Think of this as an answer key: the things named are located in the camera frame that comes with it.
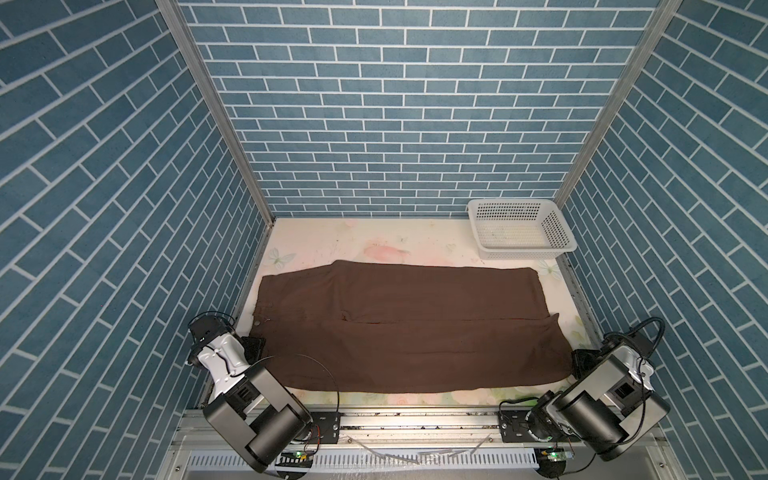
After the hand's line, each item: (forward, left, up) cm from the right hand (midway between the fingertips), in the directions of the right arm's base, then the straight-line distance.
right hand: (575, 364), depth 84 cm
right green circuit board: (-22, +10, -1) cm, 24 cm away
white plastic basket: (+54, +6, -1) cm, 54 cm away
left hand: (-6, +89, +5) cm, 90 cm away
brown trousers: (+6, +60, +1) cm, 60 cm away
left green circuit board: (-28, +74, -2) cm, 79 cm away
